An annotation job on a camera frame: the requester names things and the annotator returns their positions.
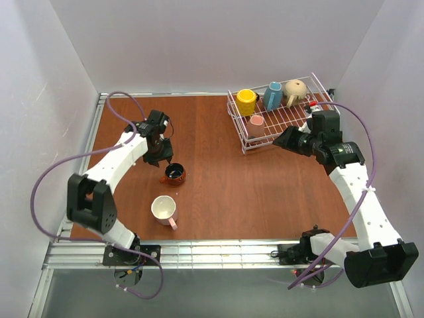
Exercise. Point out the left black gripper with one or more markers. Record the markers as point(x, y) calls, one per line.
point(159, 156)

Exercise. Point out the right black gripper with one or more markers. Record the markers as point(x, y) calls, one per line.
point(289, 140)

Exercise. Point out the brown black mug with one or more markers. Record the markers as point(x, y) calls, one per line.
point(174, 175)

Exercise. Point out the white mug brown dots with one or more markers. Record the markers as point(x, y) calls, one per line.
point(255, 127)

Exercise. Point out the blue mug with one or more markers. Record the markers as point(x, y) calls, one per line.
point(273, 96)

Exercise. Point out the beige round mug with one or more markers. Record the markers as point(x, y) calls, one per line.
point(294, 91)

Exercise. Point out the white mug pink handle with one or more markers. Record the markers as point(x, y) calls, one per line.
point(165, 211)

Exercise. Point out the yellow textured cup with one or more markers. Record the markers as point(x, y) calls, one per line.
point(246, 102)

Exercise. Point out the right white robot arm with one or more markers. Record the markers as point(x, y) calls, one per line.
point(380, 255)

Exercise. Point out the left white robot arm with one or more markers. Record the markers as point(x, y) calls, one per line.
point(90, 201)

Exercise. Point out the white wire dish rack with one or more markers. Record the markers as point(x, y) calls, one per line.
point(279, 119)

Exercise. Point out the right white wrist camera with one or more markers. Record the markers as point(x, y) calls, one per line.
point(310, 109)

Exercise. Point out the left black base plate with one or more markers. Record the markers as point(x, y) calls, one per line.
point(152, 255)

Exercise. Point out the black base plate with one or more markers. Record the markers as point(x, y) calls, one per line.
point(307, 254)
point(152, 255)

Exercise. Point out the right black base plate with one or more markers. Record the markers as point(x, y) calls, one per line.
point(307, 254)

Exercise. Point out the aluminium frame rail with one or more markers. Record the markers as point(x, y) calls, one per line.
point(173, 254)

